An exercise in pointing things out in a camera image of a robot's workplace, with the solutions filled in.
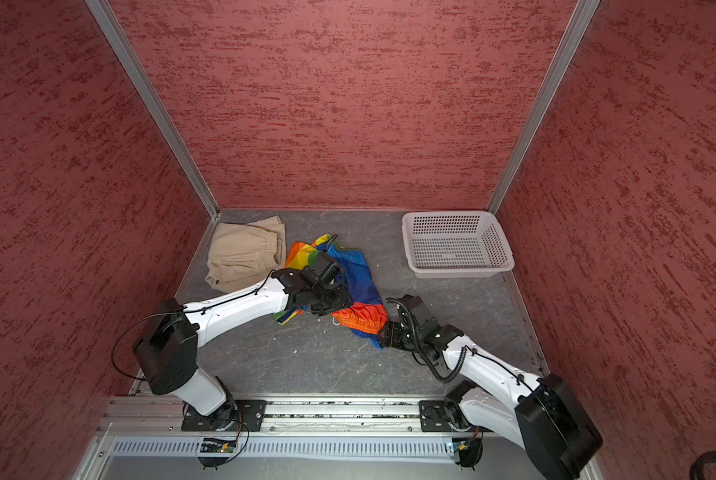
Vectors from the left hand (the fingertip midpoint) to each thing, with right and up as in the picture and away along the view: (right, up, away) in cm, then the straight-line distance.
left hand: (346, 309), depth 83 cm
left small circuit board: (-32, -31, -11) cm, 46 cm away
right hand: (+11, -10, 0) cm, 15 cm away
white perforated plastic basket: (+39, +18, +27) cm, 51 cm away
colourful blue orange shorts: (+6, -3, +6) cm, 9 cm away
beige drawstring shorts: (-39, +14, +20) cm, 46 cm away
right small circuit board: (+29, -31, -12) cm, 44 cm away
